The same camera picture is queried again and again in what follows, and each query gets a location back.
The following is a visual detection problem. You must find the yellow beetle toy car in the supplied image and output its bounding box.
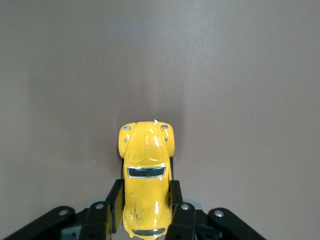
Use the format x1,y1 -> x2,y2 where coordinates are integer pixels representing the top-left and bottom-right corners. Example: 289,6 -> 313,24
117,119 -> 176,238

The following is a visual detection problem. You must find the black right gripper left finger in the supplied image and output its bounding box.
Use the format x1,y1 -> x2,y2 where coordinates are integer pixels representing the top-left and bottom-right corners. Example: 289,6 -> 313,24
0,178 -> 125,240

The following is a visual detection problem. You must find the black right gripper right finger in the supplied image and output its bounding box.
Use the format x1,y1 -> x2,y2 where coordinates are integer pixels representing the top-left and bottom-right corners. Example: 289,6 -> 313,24
166,179 -> 267,240

